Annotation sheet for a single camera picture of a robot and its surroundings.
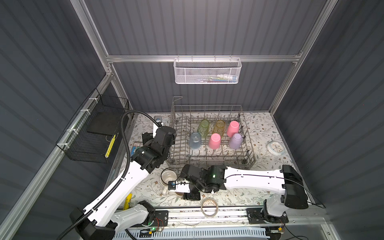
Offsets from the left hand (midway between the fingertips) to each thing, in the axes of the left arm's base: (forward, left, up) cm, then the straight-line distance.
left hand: (158, 133), depth 71 cm
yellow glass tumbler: (+15, -34, -17) cm, 41 cm away
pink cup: (+5, -30, -17) cm, 35 cm away
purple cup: (+5, -43, -17) cm, 46 cm away
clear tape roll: (-28, -20, -30) cm, 45 cm away
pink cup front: (+14, -43, -16) cm, 48 cm away
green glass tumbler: (+13, -24, -14) cm, 31 cm away
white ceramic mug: (-11, -1, -26) cm, 28 cm away
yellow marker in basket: (-9, +23, -2) cm, 24 cm away
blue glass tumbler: (+6, -18, -15) cm, 24 cm away
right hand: (-23, -11, -17) cm, 31 cm away
